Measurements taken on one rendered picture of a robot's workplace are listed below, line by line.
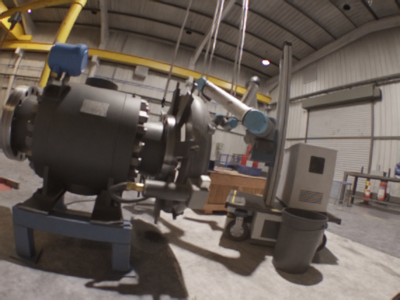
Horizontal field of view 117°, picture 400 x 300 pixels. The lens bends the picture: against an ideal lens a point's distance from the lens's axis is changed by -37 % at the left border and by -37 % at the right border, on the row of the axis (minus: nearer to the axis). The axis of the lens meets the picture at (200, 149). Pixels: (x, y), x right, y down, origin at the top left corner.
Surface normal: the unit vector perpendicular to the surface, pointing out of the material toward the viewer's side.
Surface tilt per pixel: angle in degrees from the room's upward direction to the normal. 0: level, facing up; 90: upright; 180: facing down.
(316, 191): 90
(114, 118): 68
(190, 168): 97
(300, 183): 90
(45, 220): 90
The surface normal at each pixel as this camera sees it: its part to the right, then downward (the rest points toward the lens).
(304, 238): -0.33, -0.04
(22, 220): 0.42, 0.05
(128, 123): 0.45, -0.29
